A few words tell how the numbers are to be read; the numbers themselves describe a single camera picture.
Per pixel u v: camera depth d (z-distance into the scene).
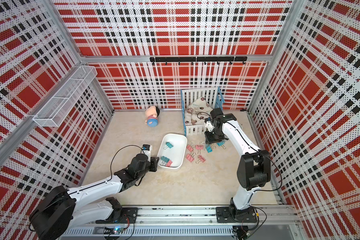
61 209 0.41
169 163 0.91
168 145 0.96
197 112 1.18
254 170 0.46
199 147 0.97
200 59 0.89
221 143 1.00
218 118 0.63
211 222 0.72
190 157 0.93
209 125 0.81
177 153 0.96
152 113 1.09
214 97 1.15
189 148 0.98
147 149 0.75
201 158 0.93
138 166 0.64
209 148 0.99
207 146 0.88
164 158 0.93
